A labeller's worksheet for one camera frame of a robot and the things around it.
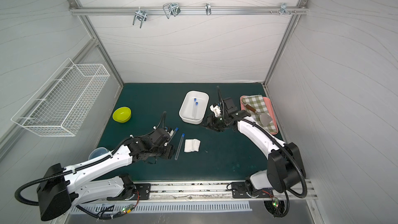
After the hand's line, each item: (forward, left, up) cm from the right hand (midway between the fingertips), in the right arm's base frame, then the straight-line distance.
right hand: (203, 125), depth 81 cm
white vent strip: (-37, +31, -14) cm, 50 cm away
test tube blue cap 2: (-7, +14, -15) cm, 22 cm away
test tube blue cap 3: (+22, +8, -15) cm, 28 cm away
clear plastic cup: (-14, +56, -8) cm, 58 cm away
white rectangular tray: (+18, +14, -14) cm, 27 cm away
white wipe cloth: (-6, +7, -14) cm, 17 cm away
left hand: (-12, +16, -7) cm, 21 cm away
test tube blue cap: (+3, +17, -13) cm, 22 cm away
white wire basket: (-2, +64, +18) cm, 66 cm away
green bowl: (+12, +55, -12) cm, 58 cm away
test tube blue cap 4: (+20, +6, -15) cm, 26 cm away
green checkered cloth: (+28, -36, -15) cm, 48 cm away
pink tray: (+23, -45, -16) cm, 53 cm away
